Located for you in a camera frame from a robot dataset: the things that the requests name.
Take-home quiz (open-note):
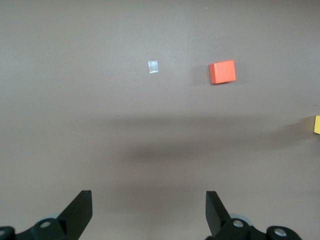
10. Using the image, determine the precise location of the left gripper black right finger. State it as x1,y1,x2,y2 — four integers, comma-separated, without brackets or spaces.
205,190,305,240

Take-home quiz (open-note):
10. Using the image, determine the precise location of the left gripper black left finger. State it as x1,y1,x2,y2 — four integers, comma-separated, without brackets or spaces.
0,189,94,240

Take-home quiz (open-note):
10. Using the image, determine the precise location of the orange block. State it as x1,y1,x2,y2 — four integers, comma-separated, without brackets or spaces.
208,59,237,85

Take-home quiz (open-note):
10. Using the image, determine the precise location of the small clear tape piece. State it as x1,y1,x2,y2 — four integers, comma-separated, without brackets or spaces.
147,59,160,75

